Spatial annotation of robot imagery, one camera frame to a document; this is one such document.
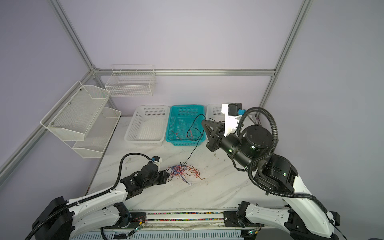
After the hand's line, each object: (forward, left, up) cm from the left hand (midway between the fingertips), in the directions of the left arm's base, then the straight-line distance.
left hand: (168, 175), depth 83 cm
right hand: (-1, -17, +46) cm, 49 cm away
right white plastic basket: (+54, -30, -1) cm, 62 cm away
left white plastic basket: (+43, +22, -6) cm, 49 cm away
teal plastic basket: (+42, -6, -6) cm, 43 cm away
